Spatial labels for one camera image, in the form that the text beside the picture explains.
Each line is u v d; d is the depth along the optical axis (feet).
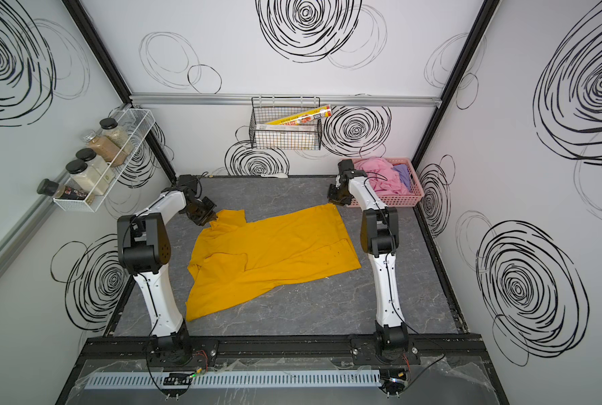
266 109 3.08
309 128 2.96
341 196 3.09
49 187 1.94
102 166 2.28
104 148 2.36
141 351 2.41
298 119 2.95
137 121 3.08
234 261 3.01
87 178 2.13
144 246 1.85
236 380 2.53
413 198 3.43
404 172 3.77
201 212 2.87
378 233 2.16
